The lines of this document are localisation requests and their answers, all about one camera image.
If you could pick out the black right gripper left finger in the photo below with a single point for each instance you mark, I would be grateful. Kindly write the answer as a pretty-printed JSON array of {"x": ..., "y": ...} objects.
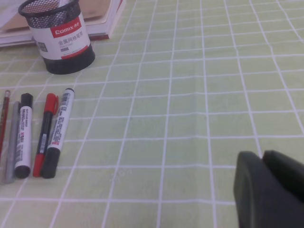
[{"x": 261, "y": 201}]

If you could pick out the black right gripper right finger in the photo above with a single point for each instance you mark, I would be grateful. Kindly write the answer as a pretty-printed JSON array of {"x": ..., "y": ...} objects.
[{"x": 288, "y": 172}]

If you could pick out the red black fineliner pen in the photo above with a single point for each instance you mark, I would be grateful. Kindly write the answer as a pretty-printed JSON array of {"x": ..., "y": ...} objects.
[{"x": 50, "y": 109}]

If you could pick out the grey clear pen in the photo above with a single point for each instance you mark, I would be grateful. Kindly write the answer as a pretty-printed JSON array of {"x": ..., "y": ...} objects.
[{"x": 9, "y": 175}]

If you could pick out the black mesh pen holder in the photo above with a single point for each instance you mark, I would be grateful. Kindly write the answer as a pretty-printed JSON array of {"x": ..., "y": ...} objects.
[{"x": 59, "y": 31}]

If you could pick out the white marker barcode label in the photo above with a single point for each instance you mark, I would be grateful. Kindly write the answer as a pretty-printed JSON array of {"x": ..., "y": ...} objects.
[{"x": 56, "y": 142}]

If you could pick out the white book under notebook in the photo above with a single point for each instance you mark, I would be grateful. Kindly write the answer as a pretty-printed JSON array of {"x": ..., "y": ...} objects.
[{"x": 96, "y": 28}]

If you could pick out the white marker black cap middle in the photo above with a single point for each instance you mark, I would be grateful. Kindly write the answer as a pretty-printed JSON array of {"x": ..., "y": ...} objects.
[{"x": 23, "y": 152}]

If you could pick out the red pencil with eraser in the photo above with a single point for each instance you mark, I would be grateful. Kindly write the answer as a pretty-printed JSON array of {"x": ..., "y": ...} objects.
[{"x": 3, "y": 118}]

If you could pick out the tan kraft notebook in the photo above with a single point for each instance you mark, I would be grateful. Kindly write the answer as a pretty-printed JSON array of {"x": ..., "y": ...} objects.
[{"x": 10, "y": 20}]

